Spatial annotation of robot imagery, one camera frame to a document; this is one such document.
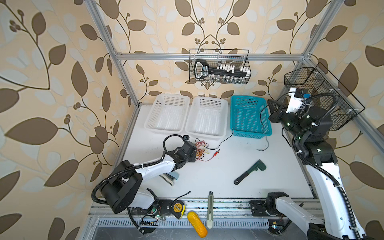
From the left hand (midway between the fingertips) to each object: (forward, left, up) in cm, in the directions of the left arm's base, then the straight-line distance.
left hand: (193, 152), depth 88 cm
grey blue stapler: (-14, +12, -4) cm, 19 cm away
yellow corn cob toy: (-35, -3, -1) cm, 35 cm away
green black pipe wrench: (-5, -39, -4) cm, 40 cm away
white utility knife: (-29, -10, -4) cm, 31 cm away
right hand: (+4, -32, +39) cm, 51 cm away
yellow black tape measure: (-29, +6, -2) cm, 30 cm away
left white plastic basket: (+35, +22, -6) cm, 42 cm away
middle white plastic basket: (+32, -9, -5) cm, 33 cm away
